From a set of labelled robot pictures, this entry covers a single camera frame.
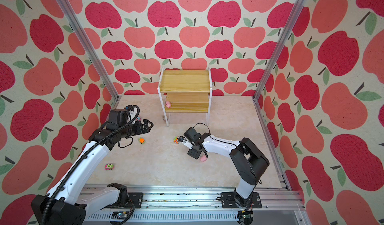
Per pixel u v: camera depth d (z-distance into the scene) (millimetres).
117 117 565
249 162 454
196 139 705
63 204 371
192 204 736
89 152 470
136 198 746
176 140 935
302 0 715
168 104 926
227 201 735
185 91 793
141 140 931
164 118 951
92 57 948
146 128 690
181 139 821
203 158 863
